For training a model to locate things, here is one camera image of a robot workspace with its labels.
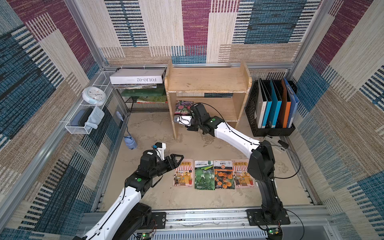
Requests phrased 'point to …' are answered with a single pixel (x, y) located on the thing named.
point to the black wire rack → (145, 104)
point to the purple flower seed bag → (183, 108)
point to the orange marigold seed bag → (224, 176)
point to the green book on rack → (155, 92)
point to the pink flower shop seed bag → (242, 178)
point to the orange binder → (285, 111)
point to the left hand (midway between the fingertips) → (180, 158)
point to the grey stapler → (275, 141)
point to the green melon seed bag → (204, 175)
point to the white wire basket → (102, 81)
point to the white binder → (261, 106)
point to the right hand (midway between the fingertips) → (186, 116)
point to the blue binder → (294, 101)
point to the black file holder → (250, 109)
